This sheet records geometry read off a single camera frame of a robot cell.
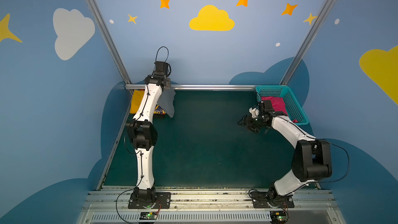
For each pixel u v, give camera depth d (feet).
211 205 2.41
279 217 2.34
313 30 2.81
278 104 3.55
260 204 2.45
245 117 2.71
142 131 1.82
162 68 2.35
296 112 3.38
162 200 2.45
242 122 2.75
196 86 4.05
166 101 3.05
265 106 2.42
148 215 2.32
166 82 2.78
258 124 2.55
